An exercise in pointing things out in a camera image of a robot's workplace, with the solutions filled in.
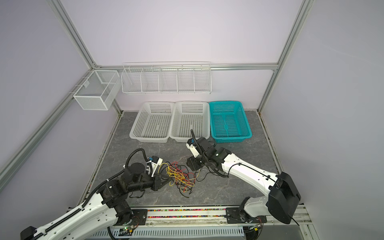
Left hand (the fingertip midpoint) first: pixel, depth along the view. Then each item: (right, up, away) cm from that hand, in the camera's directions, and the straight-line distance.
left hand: (170, 182), depth 71 cm
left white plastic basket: (-20, +29, +41) cm, 54 cm away
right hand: (+10, +7, +8) cm, 15 cm away
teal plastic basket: (+37, +30, +45) cm, 65 cm away
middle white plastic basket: (+4, +35, +46) cm, 58 cm away
